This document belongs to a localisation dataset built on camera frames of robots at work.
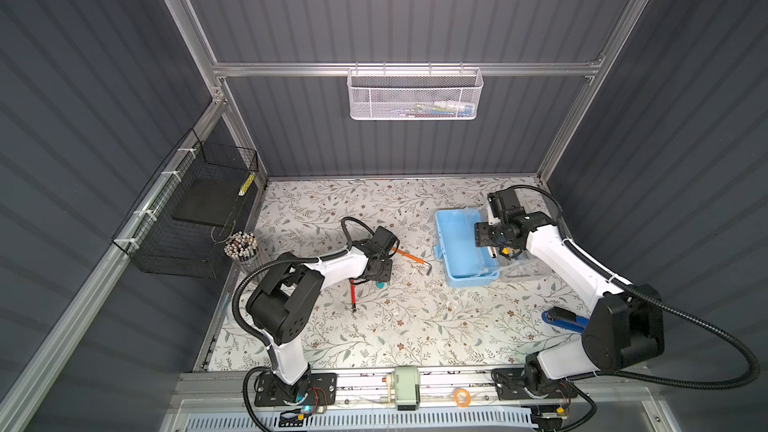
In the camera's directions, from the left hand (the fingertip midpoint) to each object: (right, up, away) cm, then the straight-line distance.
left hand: (382, 272), depth 94 cm
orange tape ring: (+22, -26, -22) cm, 40 cm away
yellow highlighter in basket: (-37, +27, -12) cm, 48 cm away
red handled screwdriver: (-8, -6, -5) cm, 12 cm away
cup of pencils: (-37, +10, -15) cm, 41 cm away
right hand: (+33, +12, -7) cm, 35 cm away
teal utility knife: (0, -3, -3) cm, 4 cm away
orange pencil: (+11, +4, +5) cm, 12 cm away
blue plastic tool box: (+27, +3, 0) cm, 27 cm away
